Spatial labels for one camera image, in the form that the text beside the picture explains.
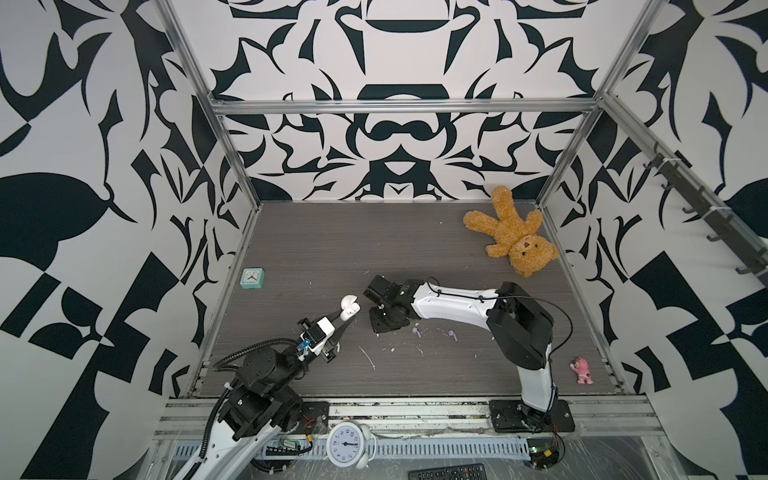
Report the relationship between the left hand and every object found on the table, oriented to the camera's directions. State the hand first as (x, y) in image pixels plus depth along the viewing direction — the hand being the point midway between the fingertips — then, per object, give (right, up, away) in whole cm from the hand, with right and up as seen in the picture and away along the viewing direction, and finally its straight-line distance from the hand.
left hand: (346, 306), depth 64 cm
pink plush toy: (+60, -20, +16) cm, 65 cm away
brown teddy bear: (+54, +10, +32) cm, 63 cm away
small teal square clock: (-34, +1, +32) cm, 47 cm away
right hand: (+5, -11, +23) cm, 26 cm away
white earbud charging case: (+1, 0, -1) cm, 1 cm away
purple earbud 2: (+27, -13, +23) cm, 38 cm away
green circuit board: (+45, -36, +7) cm, 58 cm away
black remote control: (+25, -38, +3) cm, 45 cm away
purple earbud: (+17, -12, +23) cm, 31 cm away
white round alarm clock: (0, -32, +5) cm, 33 cm away
